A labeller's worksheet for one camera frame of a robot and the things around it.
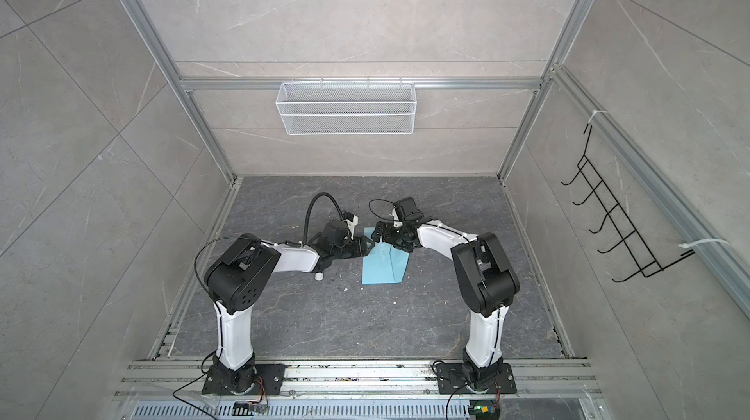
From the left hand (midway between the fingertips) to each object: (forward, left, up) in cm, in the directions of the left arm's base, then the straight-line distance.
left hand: (372, 239), depth 97 cm
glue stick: (-12, +17, -1) cm, 21 cm away
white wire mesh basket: (+38, +8, +26) cm, 47 cm away
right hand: (0, -3, +1) cm, 4 cm away
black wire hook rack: (-18, -57, +30) cm, 67 cm away
